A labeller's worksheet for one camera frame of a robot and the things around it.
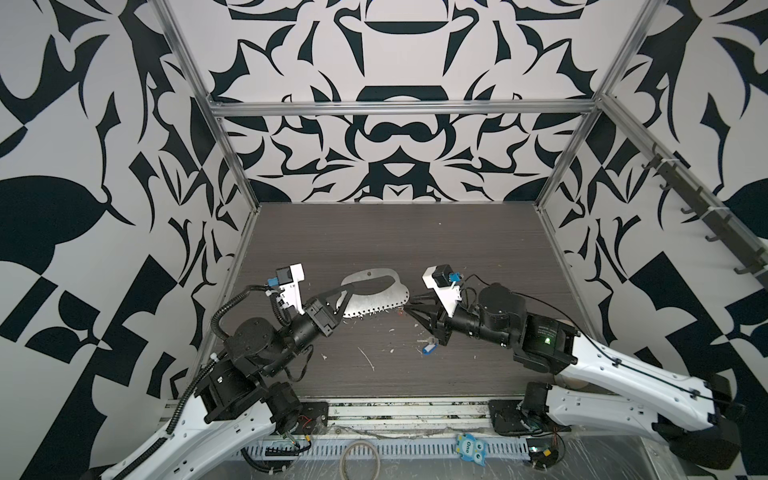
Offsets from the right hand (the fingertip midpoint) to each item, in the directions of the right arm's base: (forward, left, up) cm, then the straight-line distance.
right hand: (410, 304), depth 61 cm
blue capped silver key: (+1, -6, -30) cm, 31 cm away
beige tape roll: (-22, +15, -30) cm, 40 cm away
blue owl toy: (-22, -14, -29) cm, 39 cm away
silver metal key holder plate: (+1, +3, +1) cm, 3 cm away
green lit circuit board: (-23, -31, -32) cm, 50 cm away
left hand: (+1, +11, +7) cm, 13 cm away
